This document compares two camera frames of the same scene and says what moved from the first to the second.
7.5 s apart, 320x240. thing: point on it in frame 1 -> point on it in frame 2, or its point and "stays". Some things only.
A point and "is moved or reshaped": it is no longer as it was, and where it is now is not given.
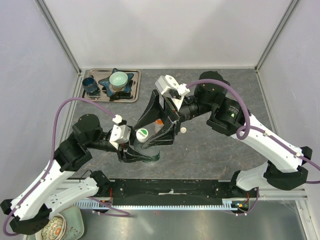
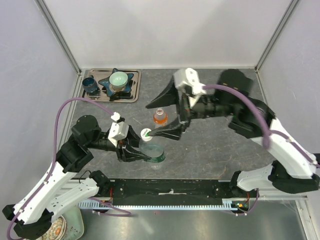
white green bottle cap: [142, 135] is moved or reshaped
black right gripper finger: [154, 112] -> [169, 96]
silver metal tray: [102, 93] stays
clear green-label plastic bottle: [152, 152] is moved or reshaped
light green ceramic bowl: [118, 80] stays
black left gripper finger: [131, 156] stays
